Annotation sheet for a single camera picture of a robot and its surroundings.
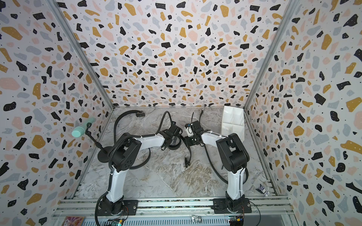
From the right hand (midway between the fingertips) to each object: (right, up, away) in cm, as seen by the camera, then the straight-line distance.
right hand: (188, 141), depth 98 cm
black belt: (-7, -4, -3) cm, 9 cm away
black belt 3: (+24, -4, -42) cm, 49 cm away
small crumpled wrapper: (+44, -25, -20) cm, 54 cm away
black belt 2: (-40, +20, +15) cm, 47 cm away
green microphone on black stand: (-54, -7, -9) cm, 55 cm away
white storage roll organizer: (+35, +14, +11) cm, 40 cm away
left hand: (-10, +4, +4) cm, 11 cm away
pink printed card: (-55, -34, -30) cm, 71 cm away
